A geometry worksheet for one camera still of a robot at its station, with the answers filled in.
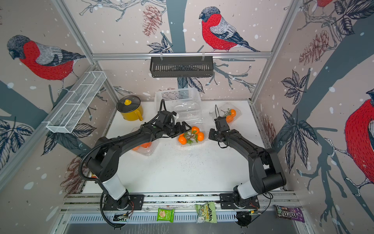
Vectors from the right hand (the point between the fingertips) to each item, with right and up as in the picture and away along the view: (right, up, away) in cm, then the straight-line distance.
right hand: (212, 132), depth 93 cm
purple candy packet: (+37, -36, -24) cm, 57 cm away
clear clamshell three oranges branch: (+16, +14, +15) cm, 26 cm away
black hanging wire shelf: (-19, +47, +11) cm, 51 cm away
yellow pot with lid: (-58, +16, +11) cm, 61 cm away
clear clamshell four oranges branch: (-15, +13, +10) cm, 22 cm away
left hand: (-14, +4, -7) cm, 17 cm away
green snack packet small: (-26, -37, -24) cm, 51 cm away
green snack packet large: (-6, -36, -23) cm, 44 cm away
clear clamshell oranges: (-41, -9, -8) cm, 43 cm away
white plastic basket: (-29, +26, +25) cm, 46 cm away
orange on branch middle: (+18, +13, +14) cm, 26 cm away
